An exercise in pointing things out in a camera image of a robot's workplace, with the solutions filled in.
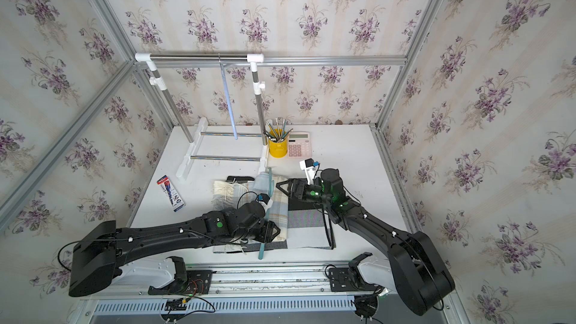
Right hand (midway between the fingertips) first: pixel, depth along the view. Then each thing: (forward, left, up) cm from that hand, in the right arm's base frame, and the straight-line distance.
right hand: (285, 188), depth 77 cm
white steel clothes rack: (+36, +47, -13) cm, 61 cm away
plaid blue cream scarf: (+4, +21, -14) cm, 25 cm away
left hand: (-14, +2, -9) cm, 16 cm away
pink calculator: (+33, -5, -16) cm, 37 cm away
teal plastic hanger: (+3, +6, -6) cm, 9 cm away
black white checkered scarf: (-8, -8, -17) cm, 20 cm away
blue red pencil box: (+5, +49, -15) cm, 52 cm away
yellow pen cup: (+27, +5, -11) cm, 30 cm away
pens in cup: (+34, +4, -7) cm, 35 cm away
